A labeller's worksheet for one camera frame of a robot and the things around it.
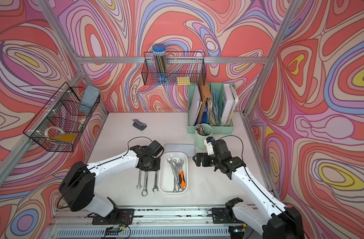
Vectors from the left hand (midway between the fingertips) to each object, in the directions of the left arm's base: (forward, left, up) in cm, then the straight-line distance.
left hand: (159, 168), depth 85 cm
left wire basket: (+12, +50, +24) cm, 56 cm away
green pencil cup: (+18, -26, +12) cm, 33 cm away
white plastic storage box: (-2, -9, -4) cm, 10 cm away
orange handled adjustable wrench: (-5, -13, -3) cm, 15 cm away
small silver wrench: (-8, +11, -5) cm, 15 cm away
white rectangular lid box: (+14, -18, -2) cm, 23 cm away
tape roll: (+4, +48, +28) cm, 56 cm away
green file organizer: (+28, -35, +19) cm, 49 cm away
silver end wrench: (-9, +2, -6) cm, 11 cm away
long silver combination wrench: (-12, +7, -5) cm, 15 cm away
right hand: (+1, -25, +7) cm, 26 cm away
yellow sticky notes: (+44, -14, +30) cm, 55 cm away
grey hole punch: (+35, +19, -2) cm, 40 cm away
